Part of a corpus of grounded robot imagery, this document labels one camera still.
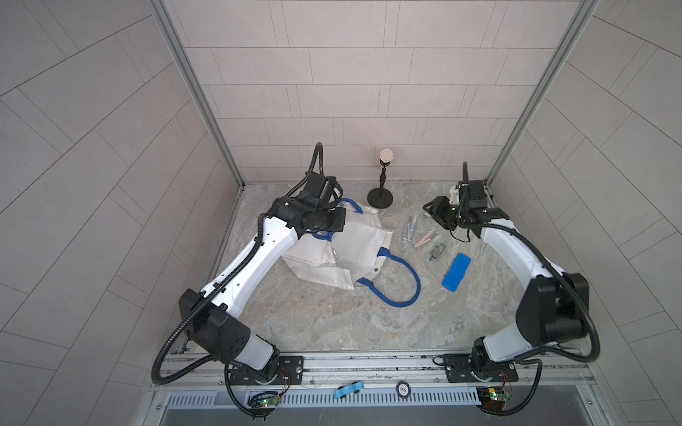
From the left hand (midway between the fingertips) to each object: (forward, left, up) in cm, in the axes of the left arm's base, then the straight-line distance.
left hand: (347, 218), depth 77 cm
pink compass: (+7, -29, -22) cm, 37 cm away
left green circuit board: (-42, +18, -20) cm, 50 cm away
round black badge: (-39, -16, -23) cm, 48 cm away
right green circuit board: (-40, -40, -22) cm, 61 cm away
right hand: (+9, -25, -5) cm, 27 cm away
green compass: (+1, -32, -21) cm, 38 cm away
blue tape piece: (-39, -1, -21) cm, 44 cm away
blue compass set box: (-5, -38, -23) cm, 45 cm away
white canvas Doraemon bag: (-1, 0, -21) cm, 21 cm away
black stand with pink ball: (+28, -14, -22) cm, 38 cm away
